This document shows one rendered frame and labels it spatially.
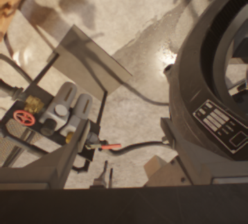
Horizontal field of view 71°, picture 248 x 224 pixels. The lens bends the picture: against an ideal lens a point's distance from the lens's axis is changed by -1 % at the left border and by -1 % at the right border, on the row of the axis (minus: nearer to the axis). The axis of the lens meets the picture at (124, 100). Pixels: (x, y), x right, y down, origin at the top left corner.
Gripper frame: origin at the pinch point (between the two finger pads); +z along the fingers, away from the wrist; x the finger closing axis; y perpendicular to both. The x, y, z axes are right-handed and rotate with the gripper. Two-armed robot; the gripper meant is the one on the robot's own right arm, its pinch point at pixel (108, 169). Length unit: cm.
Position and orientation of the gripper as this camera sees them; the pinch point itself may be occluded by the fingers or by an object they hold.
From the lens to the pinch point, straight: 67.2
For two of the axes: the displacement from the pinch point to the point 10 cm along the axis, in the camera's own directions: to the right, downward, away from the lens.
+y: 9.5, -1.7, -2.6
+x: -3.0, -7.4, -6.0
